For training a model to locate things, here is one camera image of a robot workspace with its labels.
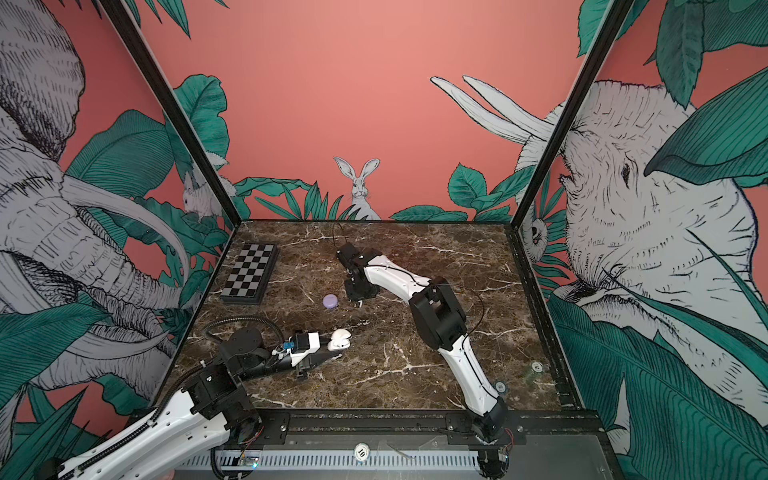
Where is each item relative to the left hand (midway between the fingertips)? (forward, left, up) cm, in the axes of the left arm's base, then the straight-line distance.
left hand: (338, 343), depth 65 cm
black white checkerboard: (+34, +36, -21) cm, 54 cm away
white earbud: (+23, -3, -23) cm, 33 cm away
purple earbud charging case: (+24, +8, -24) cm, 34 cm away
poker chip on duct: (-18, -4, -22) cm, 29 cm away
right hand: (+24, -1, -20) cm, 31 cm away
